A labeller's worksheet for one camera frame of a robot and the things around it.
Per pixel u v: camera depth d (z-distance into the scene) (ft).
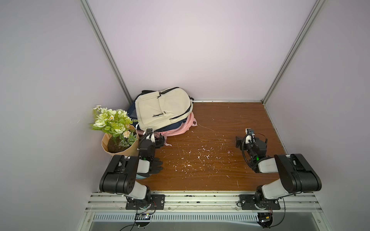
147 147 2.28
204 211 2.33
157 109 3.31
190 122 3.29
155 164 2.96
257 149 2.27
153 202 2.38
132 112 3.41
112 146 2.73
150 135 2.54
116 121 2.47
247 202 2.38
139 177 2.64
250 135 2.58
